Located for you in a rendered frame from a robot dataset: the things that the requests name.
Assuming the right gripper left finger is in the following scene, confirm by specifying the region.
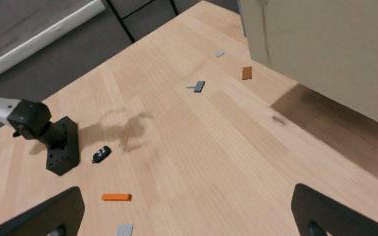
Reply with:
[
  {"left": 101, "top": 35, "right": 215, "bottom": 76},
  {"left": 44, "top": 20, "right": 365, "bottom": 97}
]
[{"left": 0, "top": 186, "right": 85, "bottom": 236}]

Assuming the black key fob with grey buttons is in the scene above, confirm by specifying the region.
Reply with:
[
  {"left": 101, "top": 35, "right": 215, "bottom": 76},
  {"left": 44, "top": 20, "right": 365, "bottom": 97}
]
[{"left": 92, "top": 145, "right": 110, "bottom": 164}]

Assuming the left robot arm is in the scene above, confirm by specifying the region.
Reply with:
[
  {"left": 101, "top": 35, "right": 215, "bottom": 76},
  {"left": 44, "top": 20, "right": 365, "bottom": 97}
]
[{"left": 0, "top": 98, "right": 70, "bottom": 171}]

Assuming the orange flat bar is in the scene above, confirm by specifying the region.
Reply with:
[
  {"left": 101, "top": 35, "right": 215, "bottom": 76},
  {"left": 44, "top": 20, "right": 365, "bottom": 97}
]
[{"left": 101, "top": 194, "right": 132, "bottom": 201}]

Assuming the grey disc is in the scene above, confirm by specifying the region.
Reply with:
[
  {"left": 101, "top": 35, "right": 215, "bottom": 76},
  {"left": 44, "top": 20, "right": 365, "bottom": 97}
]
[{"left": 215, "top": 50, "right": 224, "bottom": 57}]

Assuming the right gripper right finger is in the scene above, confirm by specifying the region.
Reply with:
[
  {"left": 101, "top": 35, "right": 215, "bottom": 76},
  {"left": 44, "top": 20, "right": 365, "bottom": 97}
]
[{"left": 291, "top": 183, "right": 378, "bottom": 236}]

